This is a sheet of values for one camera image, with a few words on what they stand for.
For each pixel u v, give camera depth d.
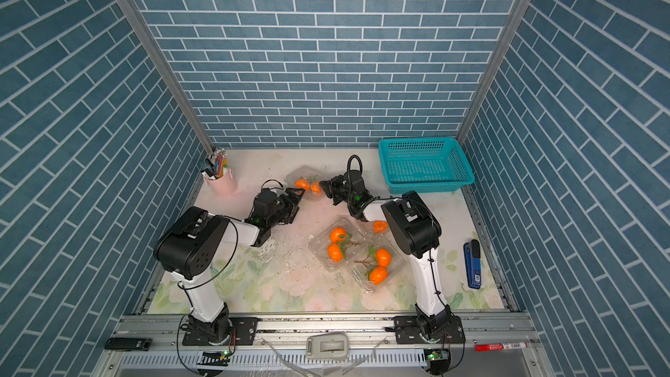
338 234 0.89
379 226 0.91
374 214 0.72
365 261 0.85
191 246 0.51
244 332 0.74
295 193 0.90
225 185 1.00
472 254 0.86
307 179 1.07
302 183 0.99
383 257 0.84
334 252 0.85
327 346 0.69
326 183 0.89
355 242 0.88
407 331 0.74
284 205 0.83
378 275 0.79
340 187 0.90
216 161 0.97
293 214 0.89
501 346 0.71
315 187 0.96
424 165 1.16
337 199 0.91
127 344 0.73
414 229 0.56
